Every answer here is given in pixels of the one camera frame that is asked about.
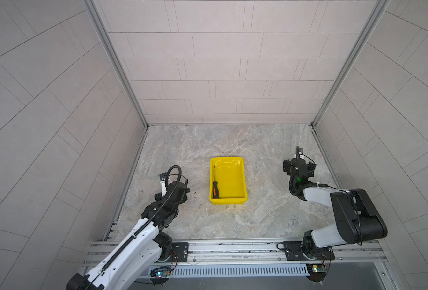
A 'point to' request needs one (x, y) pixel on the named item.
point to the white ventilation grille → (210, 270)
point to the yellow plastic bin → (230, 173)
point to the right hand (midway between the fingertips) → (297, 159)
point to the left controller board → (161, 272)
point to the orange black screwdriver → (215, 190)
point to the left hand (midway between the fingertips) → (179, 188)
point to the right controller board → (317, 272)
